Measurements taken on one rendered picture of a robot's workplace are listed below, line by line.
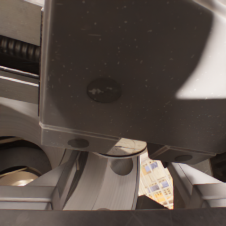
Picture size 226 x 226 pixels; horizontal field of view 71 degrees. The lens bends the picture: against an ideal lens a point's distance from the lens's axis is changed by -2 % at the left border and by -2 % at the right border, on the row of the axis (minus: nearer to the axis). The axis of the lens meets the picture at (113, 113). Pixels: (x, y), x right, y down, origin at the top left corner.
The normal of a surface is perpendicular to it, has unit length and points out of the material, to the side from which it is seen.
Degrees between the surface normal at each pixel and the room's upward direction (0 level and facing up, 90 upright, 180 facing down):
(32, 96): 25
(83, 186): 90
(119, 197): 90
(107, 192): 90
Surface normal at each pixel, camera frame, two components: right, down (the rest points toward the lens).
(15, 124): 0.00, 0.82
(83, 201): 0.36, -0.54
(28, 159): 0.34, -0.33
